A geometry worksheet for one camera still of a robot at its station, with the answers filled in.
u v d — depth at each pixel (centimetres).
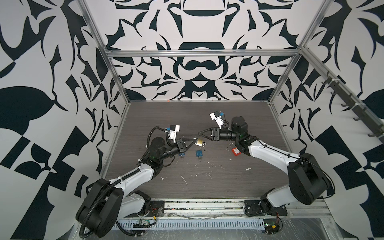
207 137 72
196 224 71
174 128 73
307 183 43
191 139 75
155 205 76
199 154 92
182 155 91
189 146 74
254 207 75
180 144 68
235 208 76
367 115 55
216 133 69
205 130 72
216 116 73
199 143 75
